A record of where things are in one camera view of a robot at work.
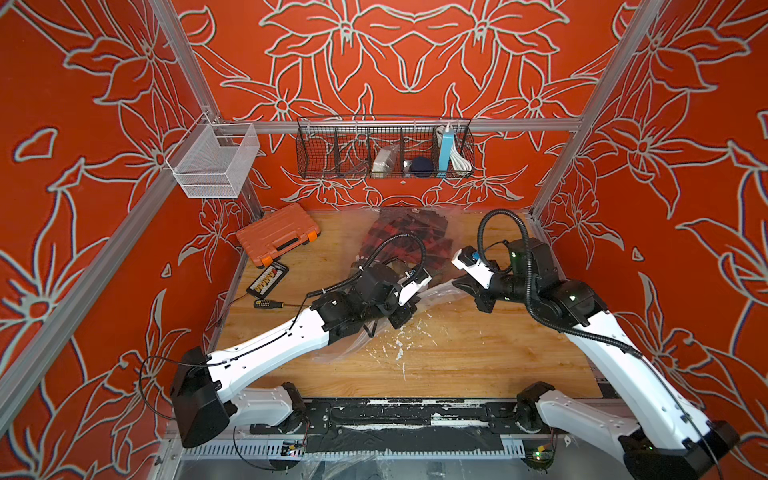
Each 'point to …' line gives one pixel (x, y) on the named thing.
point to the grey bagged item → (385, 158)
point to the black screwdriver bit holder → (267, 280)
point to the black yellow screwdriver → (270, 304)
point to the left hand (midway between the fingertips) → (415, 294)
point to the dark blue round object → (422, 167)
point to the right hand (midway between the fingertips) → (454, 278)
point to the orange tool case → (269, 238)
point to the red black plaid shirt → (414, 237)
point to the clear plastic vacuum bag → (439, 289)
